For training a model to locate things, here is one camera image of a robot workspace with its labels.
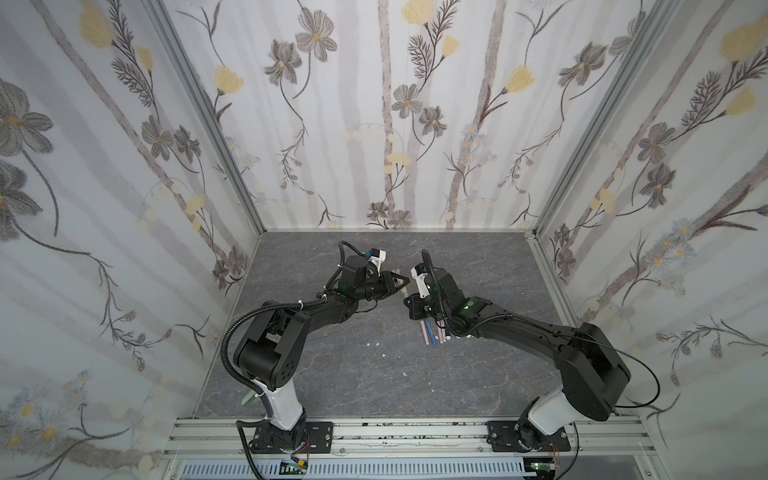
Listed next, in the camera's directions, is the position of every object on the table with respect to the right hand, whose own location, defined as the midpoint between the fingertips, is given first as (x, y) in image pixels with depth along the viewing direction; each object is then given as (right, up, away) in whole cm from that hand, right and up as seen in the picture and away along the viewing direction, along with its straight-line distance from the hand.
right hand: (400, 292), depth 84 cm
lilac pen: (+8, -14, +9) cm, 18 cm away
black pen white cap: (+15, -15, +7) cm, 22 cm away
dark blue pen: (+10, -14, +7) cm, 18 cm away
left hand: (+1, +5, +3) cm, 6 cm away
